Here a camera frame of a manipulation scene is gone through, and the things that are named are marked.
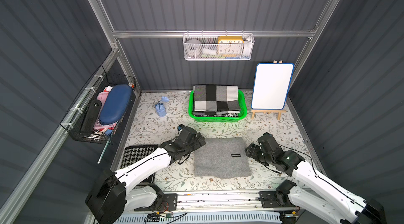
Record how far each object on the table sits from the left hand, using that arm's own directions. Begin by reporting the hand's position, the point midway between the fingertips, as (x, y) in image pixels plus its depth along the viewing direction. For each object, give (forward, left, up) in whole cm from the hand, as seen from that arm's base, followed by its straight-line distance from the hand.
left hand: (200, 142), depth 82 cm
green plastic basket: (+22, -27, -2) cm, 35 cm away
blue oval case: (+7, +37, +24) cm, 44 cm away
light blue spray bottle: (+26, +26, -4) cm, 37 cm away
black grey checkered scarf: (+32, -10, -3) cm, 34 cm away
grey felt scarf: (-5, -11, -7) cm, 14 cm away
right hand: (-5, -26, -1) cm, 27 cm away
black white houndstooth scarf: (-3, +37, -6) cm, 38 cm away
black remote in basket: (-3, +44, +23) cm, 50 cm away
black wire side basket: (+21, +49, +23) cm, 58 cm away
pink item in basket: (+12, +45, +22) cm, 52 cm away
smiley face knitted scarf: (+22, -11, -4) cm, 25 cm away
